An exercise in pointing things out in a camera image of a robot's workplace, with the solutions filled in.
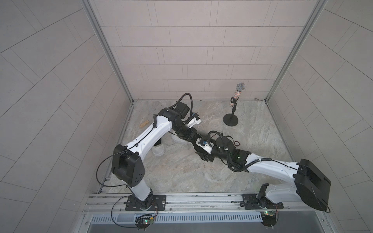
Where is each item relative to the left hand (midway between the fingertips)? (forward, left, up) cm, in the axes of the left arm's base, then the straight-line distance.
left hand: (198, 139), depth 76 cm
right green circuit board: (-32, -33, -16) cm, 49 cm away
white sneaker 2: (+8, +16, -16) cm, 24 cm away
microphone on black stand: (+25, -25, -16) cm, 39 cm away
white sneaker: (-2, +23, -9) cm, 24 cm away
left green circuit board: (-34, +25, -14) cm, 44 cm away
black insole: (-9, -2, +2) cm, 10 cm away
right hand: (-2, 0, -5) cm, 6 cm away
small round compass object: (+7, -26, -17) cm, 31 cm away
